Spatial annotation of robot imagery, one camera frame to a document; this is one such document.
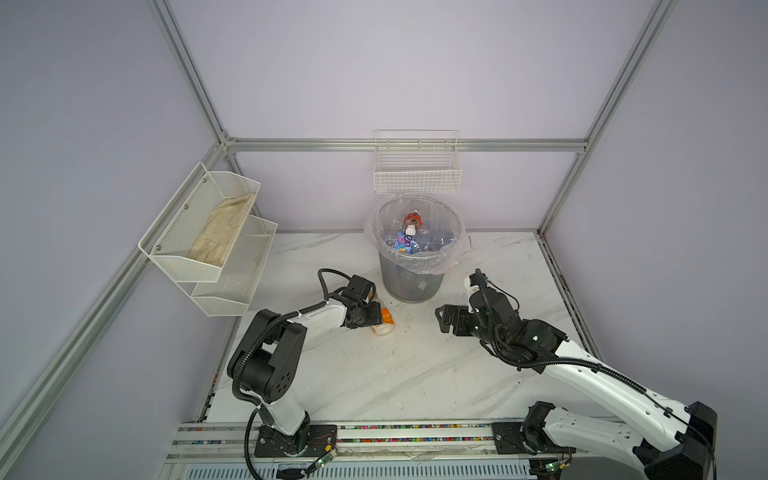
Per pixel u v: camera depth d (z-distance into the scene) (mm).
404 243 842
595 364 457
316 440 732
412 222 879
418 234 885
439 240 859
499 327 537
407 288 922
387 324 920
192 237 770
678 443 390
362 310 828
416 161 952
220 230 802
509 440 730
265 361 463
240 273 931
